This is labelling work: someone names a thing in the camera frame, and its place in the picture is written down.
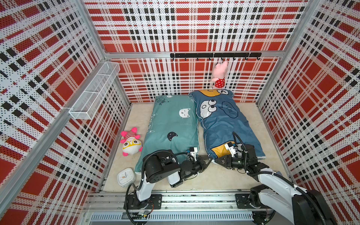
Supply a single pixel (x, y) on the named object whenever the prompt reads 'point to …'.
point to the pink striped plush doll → (131, 145)
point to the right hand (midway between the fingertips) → (217, 161)
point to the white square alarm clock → (126, 177)
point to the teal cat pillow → (172, 126)
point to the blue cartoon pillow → (223, 122)
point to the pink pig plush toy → (219, 72)
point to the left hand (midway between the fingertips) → (215, 158)
